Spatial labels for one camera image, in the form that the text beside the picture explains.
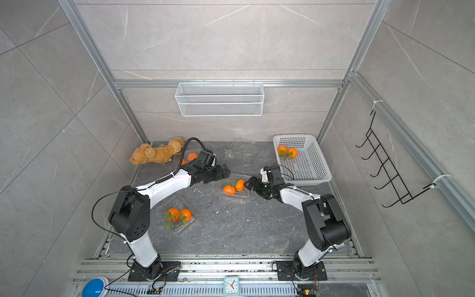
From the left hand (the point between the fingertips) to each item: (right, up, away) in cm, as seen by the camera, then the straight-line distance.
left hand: (226, 171), depth 90 cm
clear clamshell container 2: (+4, -8, +3) cm, 10 cm away
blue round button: (-49, -43, -22) cm, 68 cm away
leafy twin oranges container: (+32, +10, +19) cm, 39 cm away
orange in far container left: (-25, +4, +12) cm, 28 cm away
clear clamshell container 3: (-20, -23, -12) cm, 33 cm away
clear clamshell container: (-30, +6, +14) cm, 34 cm away
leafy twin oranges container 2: (-24, -20, -7) cm, 32 cm away
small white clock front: (+4, -42, -22) cm, 47 cm away
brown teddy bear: (-45, +9, +8) cm, 47 cm away
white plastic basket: (+45, +6, +21) cm, 49 cm away
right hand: (+13, -8, +2) cm, 15 cm away
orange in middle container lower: (+1, -10, +2) cm, 10 cm away
